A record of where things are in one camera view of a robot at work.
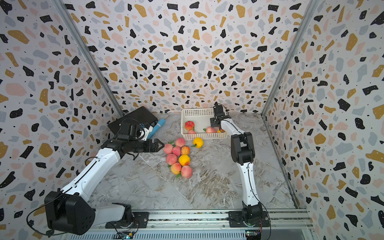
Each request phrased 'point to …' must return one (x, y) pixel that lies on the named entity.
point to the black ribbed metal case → (140, 114)
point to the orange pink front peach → (175, 168)
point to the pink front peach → (186, 171)
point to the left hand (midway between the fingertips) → (158, 144)
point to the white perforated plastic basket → (201, 118)
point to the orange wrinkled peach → (185, 150)
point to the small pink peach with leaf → (190, 132)
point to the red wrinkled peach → (189, 125)
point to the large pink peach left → (168, 148)
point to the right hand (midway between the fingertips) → (218, 120)
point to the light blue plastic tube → (160, 124)
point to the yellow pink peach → (218, 131)
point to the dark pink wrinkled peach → (176, 150)
